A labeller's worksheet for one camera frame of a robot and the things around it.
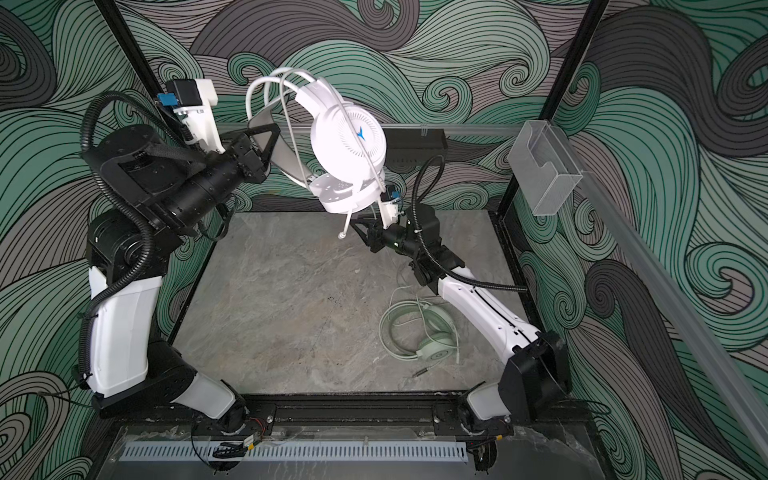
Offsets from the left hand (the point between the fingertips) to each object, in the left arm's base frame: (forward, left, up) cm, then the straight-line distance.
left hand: (276, 123), depth 44 cm
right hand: (+7, -10, -28) cm, 31 cm away
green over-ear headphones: (-8, -34, -55) cm, 65 cm away
